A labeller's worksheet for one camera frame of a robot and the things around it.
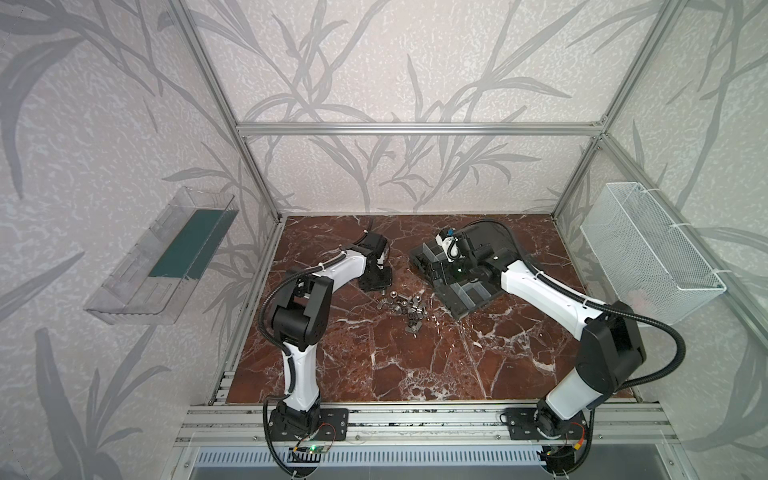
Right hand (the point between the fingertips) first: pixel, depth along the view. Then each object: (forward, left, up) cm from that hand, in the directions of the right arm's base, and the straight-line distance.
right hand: (437, 261), depth 87 cm
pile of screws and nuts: (-7, +9, -15) cm, 19 cm away
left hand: (+2, +14, -12) cm, 19 cm away
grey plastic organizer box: (-3, -7, -16) cm, 18 cm away
